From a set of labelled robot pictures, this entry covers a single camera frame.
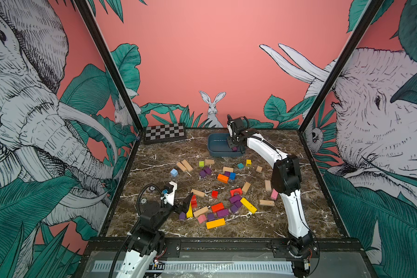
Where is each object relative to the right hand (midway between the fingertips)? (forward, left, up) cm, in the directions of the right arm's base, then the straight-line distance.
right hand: (230, 137), depth 101 cm
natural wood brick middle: (-29, +19, -12) cm, 37 cm away
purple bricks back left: (-18, +16, -11) cm, 27 cm away
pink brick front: (-43, +15, -11) cm, 47 cm away
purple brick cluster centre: (-35, -2, -10) cm, 37 cm away
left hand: (-34, +23, +3) cm, 41 cm away
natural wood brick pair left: (-13, +28, -11) cm, 32 cm away
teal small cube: (-12, -6, -12) cm, 18 cm away
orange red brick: (-38, +8, -10) cm, 40 cm away
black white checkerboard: (+11, +43, -8) cm, 46 cm away
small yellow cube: (-11, -11, -10) cm, 18 cm away
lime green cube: (-12, +17, -11) cm, 24 cm away
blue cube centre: (-20, -1, -10) cm, 22 cm away
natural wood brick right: (-35, -17, -11) cm, 41 cm away
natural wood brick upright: (-27, -7, -10) cm, 30 cm away
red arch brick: (-29, -4, -10) cm, 31 cm away
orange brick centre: (-21, +5, -11) cm, 24 cm away
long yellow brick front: (-45, +9, -11) cm, 47 cm away
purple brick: (-1, -3, -9) cm, 10 cm away
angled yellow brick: (-36, -8, -12) cm, 39 cm away
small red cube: (-30, +9, -13) cm, 34 cm away
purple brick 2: (-40, +5, -11) cm, 42 cm away
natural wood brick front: (-40, +16, -11) cm, 44 cm away
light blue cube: (-19, +32, -9) cm, 38 cm away
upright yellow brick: (-41, +21, -9) cm, 48 cm away
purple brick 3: (-42, +25, -10) cm, 50 cm away
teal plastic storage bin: (0, +7, -9) cm, 11 cm away
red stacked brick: (-36, +20, -11) cm, 42 cm away
